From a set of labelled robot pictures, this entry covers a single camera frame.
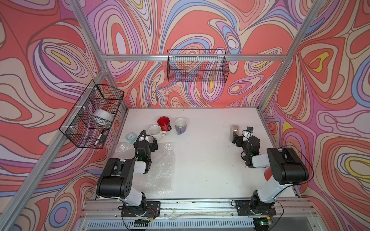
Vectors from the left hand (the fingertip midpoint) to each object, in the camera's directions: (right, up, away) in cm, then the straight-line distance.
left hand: (148, 139), depth 93 cm
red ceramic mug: (+9, +12, +9) cm, 17 cm away
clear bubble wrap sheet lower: (+10, -21, -11) cm, 26 cm away
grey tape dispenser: (+59, +7, +8) cm, 60 cm away
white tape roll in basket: (-18, +16, -20) cm, 31 cm away
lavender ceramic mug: (+21, +10, +14) cm, 27 cm away
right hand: (+63, +2, +3) cm, 63 cm away
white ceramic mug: (+4, +5, +6) cm, 9 cm away
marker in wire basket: (-19, +4, -21) cm, 29 cm away
